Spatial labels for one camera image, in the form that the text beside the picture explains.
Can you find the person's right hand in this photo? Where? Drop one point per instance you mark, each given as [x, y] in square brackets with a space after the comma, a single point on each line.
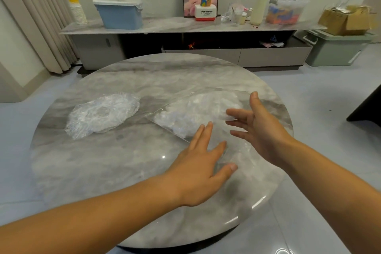
[265, 132]

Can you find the person's left hand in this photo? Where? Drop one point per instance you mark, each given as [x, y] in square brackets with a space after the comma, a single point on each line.
[196, 176]

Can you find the clear plastic bag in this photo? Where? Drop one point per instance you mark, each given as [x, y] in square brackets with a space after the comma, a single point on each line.
[262, 99]

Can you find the pile of clear plastic caps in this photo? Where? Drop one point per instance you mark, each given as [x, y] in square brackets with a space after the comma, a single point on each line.
[83, 120]

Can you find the person's left forearm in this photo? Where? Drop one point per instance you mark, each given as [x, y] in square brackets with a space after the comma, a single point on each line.
[77, 224]

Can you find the person's right forearm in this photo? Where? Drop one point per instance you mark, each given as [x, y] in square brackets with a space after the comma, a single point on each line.
[339, 191]

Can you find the green storage bin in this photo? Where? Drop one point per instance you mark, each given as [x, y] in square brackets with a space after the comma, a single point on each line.
[336, 49]

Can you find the blue storage box white lid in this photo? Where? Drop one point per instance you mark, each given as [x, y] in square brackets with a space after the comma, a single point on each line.
[119, 14]

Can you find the black table base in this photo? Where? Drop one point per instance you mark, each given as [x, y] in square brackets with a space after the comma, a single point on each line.
[178, 248]

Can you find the small white cup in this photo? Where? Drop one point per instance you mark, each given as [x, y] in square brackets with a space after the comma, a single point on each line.
[240, 20]

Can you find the clear container colourful contents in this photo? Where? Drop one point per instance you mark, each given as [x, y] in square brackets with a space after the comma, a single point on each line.
[287, 12]

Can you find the crumpled clear wrapper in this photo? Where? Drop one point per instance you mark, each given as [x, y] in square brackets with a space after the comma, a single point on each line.
[229, 15]

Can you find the cream paper roll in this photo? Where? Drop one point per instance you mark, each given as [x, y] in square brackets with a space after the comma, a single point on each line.
[259, 10]

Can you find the red and white box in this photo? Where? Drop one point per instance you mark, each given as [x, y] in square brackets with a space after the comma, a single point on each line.
[206, 14]

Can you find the brown cardboard box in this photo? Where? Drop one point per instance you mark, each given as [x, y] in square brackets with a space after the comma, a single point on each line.
[346, 21]

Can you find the long grey low cabinet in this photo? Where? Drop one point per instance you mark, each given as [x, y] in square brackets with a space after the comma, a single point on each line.
[95, 47]

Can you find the stack of paper cups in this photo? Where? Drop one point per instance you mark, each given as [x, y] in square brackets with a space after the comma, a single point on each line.
[76, 10]

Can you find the beige curtain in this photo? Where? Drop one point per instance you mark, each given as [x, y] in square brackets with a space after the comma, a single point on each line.
[33, 21]

